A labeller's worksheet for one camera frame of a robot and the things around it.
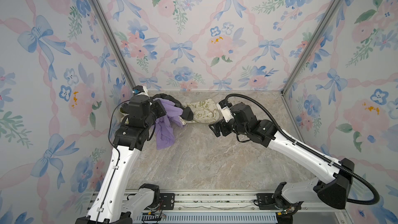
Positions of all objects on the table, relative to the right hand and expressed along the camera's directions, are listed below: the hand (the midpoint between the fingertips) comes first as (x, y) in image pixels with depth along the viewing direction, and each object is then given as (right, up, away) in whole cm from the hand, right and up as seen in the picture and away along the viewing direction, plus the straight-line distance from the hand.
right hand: (216, 120), depth 74 cm
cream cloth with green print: (-4, +3, +29) cm, 30 cm away
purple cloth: (-29, -12, +21) cm, 38 cm away
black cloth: (-16, +2, +21) cm, 27 cm away
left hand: (-25, +10, -5) cm, 27 cm away
